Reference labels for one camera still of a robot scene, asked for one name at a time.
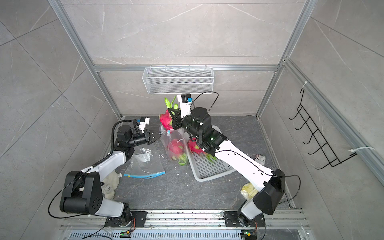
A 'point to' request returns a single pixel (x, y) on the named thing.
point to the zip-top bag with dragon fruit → (167, 135)
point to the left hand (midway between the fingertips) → (164, 132)
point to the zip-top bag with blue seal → (145, 162)
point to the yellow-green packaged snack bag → (248, 191)
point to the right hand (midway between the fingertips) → (170, 108)
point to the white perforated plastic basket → (204, 169)
